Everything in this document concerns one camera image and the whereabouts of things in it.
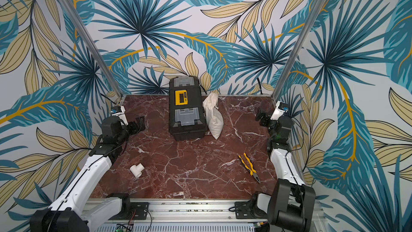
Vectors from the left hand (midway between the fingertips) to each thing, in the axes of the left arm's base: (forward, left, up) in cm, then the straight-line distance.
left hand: (135, 120), depth 80 cm
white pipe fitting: (-18, 0, -18) cm, 26 cm away
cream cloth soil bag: (+6, -40, -5) cm, 41 cm away
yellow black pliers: (-16, -60, -20) cm, 65 cm away
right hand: (+7, -60, +4) cm, 61 cm away
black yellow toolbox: (+9, -25, -2) cm, 26 cm away
